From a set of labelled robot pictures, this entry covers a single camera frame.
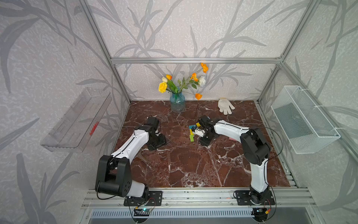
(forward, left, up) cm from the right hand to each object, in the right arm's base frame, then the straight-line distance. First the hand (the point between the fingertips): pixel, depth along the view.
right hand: (204, 139), depth 96 cm
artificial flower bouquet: (+32, +25, +23) cm, 47 cm away
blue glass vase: (+26, +19, +10) cm, 34 cm away
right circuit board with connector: (-42, -26, -4) cm, 50 cm away
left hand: (-7, +26, +7) cm, 28 cm away
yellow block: (0, +9, +10) cm, 13 cm away
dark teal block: (+11, +9, 0) cm, 14 cm away
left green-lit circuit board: (-41, +36, -3) cm, 54 cm away
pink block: (-16, -9, +31) cm, 36 cm away
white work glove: (+31, -20, +1) cm, 37 cm away
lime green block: (+1, +9, +1) cm, 9 cm away
